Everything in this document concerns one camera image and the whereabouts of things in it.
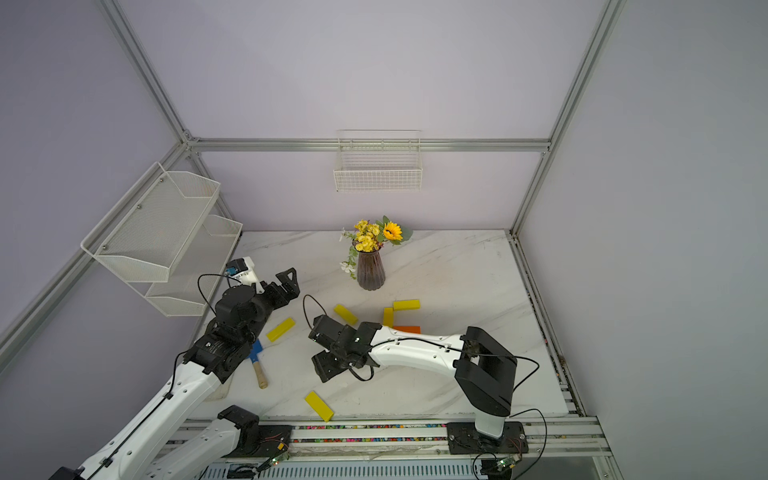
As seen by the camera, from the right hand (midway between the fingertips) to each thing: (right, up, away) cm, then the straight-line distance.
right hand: (329, 368), depth 78 cm
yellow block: (-3, -11, +2) cm, 11 cm away
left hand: (-12, +24, -3) cm, 27 cm away
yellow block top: (+1, +11, +20) cm, 23 cm away
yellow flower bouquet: (+10, +35, +5) cm, 37 cm away
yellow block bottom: (+22, +13, +23) cm, 35 cm away
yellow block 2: (+15, +10, +19) cm, 26 cm away
